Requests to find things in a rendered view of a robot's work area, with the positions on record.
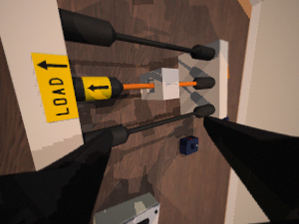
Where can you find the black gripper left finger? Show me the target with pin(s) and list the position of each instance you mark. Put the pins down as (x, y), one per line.
(66, 190)

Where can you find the small dark blue cube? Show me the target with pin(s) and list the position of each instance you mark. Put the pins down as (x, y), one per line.
(188, 145)

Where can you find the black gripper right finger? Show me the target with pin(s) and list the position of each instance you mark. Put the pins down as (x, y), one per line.
(267, 163)

